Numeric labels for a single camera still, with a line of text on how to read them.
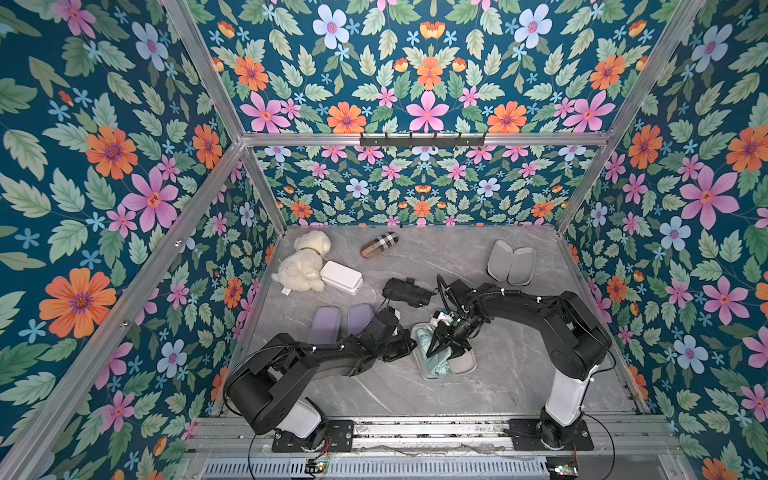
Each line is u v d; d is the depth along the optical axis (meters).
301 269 0.96
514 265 1.08
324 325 0.91
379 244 1.11
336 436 0.73
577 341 0.49
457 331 0.77
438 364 0.76
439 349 0.77
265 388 0.44
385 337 0.71
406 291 0.98
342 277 1.00
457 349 0.77
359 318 0.92
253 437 0.73
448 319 0.83
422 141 0.93
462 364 0.83
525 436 0.72
